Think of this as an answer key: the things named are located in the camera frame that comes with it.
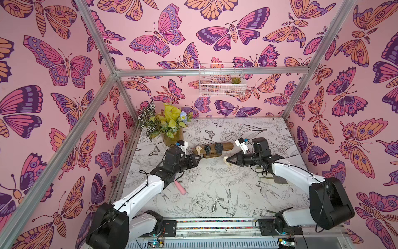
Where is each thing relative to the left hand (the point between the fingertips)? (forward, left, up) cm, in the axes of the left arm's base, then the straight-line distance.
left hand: (200, 156), depth 82 cm
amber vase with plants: (+18, +18, +7) cm, 27 cm away
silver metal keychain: (-21, -7, -15) cm, 27 cm away
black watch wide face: (+10, -11, -6) cm, 16 cm away
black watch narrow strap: (+9, -4, -6) cm, 12 cm away
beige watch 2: (0, -13, -2) cm, 13 cm away
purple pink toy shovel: (-12, +10, -15) cm, 22 cm away
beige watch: (+9, +2, -6) cm, 11 cm away
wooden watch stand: (+9, -8, -7) cm, 14 cm away
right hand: (-1, -15, -1) cm, 15 cm away
